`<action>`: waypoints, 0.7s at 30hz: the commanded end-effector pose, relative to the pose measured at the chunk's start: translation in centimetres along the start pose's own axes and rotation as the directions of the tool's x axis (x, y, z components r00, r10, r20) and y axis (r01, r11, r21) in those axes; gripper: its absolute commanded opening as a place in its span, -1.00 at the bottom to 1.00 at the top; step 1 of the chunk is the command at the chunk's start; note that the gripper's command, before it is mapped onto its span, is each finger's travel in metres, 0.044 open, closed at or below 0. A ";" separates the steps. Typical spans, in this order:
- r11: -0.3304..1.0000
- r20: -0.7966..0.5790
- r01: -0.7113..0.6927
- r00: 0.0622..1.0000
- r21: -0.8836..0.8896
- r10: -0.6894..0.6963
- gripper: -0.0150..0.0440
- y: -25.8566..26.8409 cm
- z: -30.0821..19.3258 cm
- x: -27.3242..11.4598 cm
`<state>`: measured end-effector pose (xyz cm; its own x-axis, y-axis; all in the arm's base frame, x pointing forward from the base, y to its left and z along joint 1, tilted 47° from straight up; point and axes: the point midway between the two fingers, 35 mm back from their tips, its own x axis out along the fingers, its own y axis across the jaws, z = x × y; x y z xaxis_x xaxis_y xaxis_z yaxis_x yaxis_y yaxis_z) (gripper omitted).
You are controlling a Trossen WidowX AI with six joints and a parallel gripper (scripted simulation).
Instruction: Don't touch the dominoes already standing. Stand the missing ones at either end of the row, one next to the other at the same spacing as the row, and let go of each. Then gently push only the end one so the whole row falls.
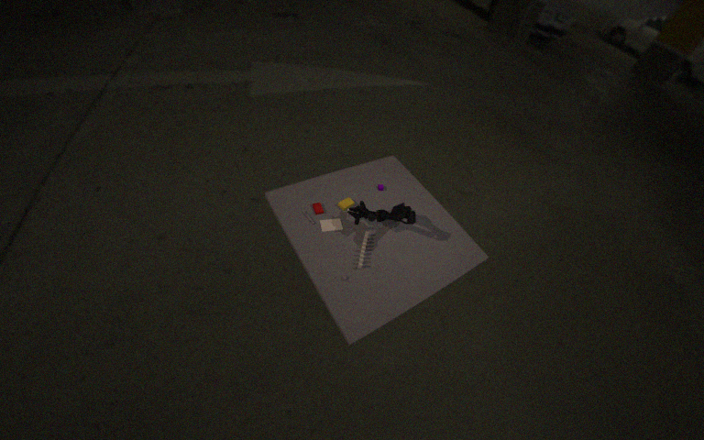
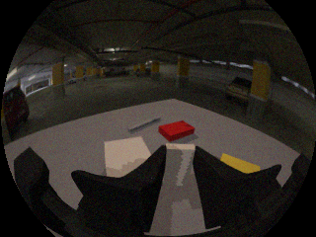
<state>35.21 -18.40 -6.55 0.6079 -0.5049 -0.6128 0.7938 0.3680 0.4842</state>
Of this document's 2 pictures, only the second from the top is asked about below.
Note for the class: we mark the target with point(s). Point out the red flat block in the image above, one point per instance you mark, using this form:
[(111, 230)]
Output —
[(175, 130)]

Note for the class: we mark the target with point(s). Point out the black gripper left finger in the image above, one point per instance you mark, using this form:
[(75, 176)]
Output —
[(138, 190)]

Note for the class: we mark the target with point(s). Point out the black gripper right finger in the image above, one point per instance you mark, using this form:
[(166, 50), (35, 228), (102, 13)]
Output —
[(222, 188)]

